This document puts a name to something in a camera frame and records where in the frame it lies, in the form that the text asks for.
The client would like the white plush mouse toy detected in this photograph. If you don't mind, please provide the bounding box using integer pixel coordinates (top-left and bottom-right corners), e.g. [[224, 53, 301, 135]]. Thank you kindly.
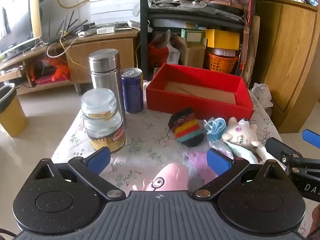
[[222, 117, 266, 164]]

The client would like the blue face mask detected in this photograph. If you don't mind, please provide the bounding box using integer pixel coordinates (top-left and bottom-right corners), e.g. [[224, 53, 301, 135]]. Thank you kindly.
[[204, 118, 226, 142]]

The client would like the striped knitted pouch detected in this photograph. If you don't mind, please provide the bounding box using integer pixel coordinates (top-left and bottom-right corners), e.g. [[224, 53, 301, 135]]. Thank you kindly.
[[168, 107, 204, 147]]

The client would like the glass coffee jar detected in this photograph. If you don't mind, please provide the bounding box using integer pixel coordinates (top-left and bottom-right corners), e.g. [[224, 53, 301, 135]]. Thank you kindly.
[[81, 88, 126, 153]]

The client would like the floral tablecloth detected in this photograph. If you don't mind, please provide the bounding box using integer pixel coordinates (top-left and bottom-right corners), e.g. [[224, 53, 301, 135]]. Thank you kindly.
[[51, 80, 313, 238]]

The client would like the white plastic bag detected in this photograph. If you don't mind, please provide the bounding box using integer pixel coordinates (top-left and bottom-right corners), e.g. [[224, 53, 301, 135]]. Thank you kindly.
[[251, 83, 273, 109]]

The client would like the wooden cupboard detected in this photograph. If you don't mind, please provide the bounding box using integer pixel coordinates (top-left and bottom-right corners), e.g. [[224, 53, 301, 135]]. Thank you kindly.
[[252, 0, 319, 133]]

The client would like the yellow waste bin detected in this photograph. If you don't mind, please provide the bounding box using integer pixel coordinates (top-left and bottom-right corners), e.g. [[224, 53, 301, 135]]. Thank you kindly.
[[0, 83, 27, 137]]

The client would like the red cardboard box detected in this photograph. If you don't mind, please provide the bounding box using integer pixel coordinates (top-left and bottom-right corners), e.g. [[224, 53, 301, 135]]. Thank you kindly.
[[146, 63, 254, 120]]

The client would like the blue drink can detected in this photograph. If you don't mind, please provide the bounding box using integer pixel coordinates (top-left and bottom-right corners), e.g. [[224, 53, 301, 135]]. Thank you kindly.
[[121, 68, 144, 113]]

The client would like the stainless steel thermos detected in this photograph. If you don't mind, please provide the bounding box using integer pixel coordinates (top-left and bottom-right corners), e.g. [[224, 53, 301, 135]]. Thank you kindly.
[[88, 49, 126, 124]]

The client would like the orange plastic basket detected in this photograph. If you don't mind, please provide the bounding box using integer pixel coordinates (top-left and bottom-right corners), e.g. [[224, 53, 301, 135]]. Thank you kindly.
[[206, 53, 238, 74]]

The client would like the brown cardboard box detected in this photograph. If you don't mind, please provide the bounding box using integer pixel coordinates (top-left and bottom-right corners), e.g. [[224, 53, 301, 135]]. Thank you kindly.
[[174, 36, 207, 69]]

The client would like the red and white bag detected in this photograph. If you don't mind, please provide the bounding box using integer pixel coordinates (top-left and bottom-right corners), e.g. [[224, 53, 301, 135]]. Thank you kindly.
[[147, 29, 180, 68]]

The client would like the yellow cardboard box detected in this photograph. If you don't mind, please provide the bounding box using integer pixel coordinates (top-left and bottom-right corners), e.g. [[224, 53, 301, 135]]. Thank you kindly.
[[204, 29, 240, 51]]

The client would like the green small box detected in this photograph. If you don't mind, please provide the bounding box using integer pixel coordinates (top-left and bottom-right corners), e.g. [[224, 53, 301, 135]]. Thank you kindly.
[[181, 28, 204, 43]]

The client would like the wifi router with antennas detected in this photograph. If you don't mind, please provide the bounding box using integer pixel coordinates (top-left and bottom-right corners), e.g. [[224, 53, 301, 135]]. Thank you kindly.
[[47, 10, 95, 39]]

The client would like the black metal shelf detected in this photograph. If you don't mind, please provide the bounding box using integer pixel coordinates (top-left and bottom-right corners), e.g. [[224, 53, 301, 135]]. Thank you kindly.
[[140, 0, 257, 81]]

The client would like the pink lidded pan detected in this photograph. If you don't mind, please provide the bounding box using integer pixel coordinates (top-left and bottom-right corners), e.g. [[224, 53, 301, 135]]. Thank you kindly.
[[197, 0, 245, 10]]

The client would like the flat screen television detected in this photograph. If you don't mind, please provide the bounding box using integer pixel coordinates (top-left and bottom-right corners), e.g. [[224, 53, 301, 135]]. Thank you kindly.
[[1, 0, 43, 58]]

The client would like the yellow cable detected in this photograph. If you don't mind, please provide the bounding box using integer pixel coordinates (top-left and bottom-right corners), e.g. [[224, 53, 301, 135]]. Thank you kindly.
[[46, 0, 91, 71]]

